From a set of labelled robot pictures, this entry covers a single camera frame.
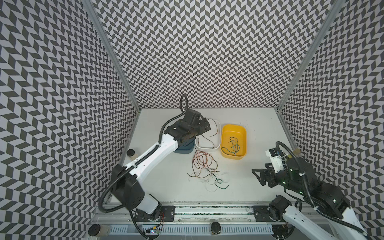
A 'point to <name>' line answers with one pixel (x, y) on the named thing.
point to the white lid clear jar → (99, 230)
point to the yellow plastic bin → (239, 132)
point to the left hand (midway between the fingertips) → (204, 125)
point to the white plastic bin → (210, 140)
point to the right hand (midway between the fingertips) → (259, 167)
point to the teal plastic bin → (185, 145)
